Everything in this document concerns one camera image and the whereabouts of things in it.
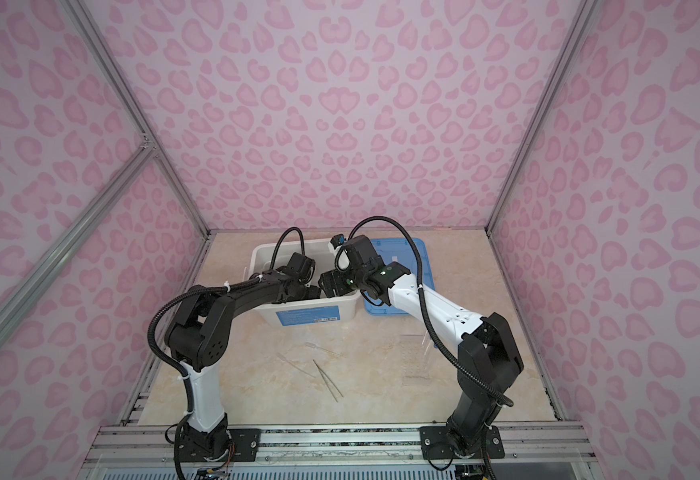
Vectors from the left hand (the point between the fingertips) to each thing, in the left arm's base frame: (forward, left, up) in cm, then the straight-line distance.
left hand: (313, 293), depth 100 cm
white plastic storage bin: (-12, -2, +9) cm, 15 cm away
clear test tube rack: (-20, -31, -1) cm, 37 cm away
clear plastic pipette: (-17, 0, -2) cm, 17 cm away
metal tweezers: (-26, -4, -2) cm, 26 cm away
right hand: (-6, -8, +18) cm, 21 cm away
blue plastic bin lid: (-2, -27, +23) cm, 35 cm away
